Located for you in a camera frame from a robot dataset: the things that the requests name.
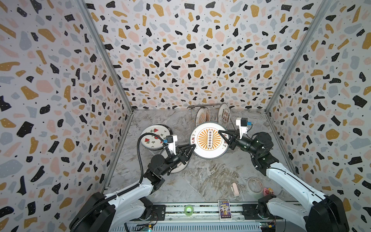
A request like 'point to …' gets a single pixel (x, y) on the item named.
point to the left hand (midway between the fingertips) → (195, 146)
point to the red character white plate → (179, 168)
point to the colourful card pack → (224, 209)
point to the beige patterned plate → (209, 144)
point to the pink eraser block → (235, 189)
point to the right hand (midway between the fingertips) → (221, 133)
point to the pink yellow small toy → (268, 191)
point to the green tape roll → (188, 210)
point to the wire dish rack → (217, 113)
